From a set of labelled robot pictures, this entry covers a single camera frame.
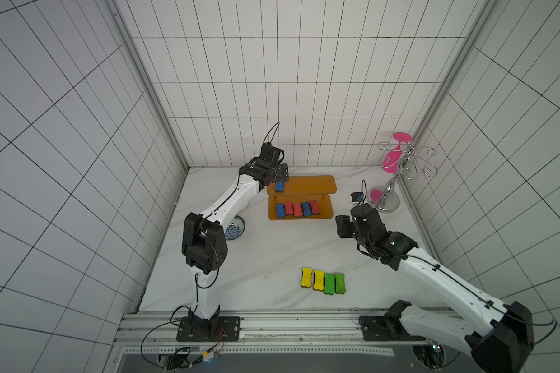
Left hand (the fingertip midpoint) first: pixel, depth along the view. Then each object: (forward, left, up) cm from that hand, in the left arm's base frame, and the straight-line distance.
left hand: (274, 175), depth 91 cm
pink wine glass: (0, -44, +9) cm, 45 cm away
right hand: (-19, -21, -1) cm, 29 cm away
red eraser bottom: (-4, -6, -17) cm, 18 cm away
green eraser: (-36, -20, -18) cm, 45 cm away
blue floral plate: (-14, +16, -18) cm, 28 cm away
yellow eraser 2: (-36, -17, -17) cm, 43 cm away
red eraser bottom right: (-5, -18, -17) cm, 25 cm away
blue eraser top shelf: (-2, -2, -4) cm, 5 cm away
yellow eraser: (-34, -13, -18) cm, 40 cm away
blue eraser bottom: (-5, -14, -16) cm, 22 cm away
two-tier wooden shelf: (+5, -14, -21) cm, 25 cm away
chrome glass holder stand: (+2, -49, +8) cm, 50 cm away
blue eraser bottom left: (-5, -2, -17) cm, 18 cm away
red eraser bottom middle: (-5, -10, -17) cm, 20 cm away
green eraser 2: (-36, -24, -18) cm, 47 cm away
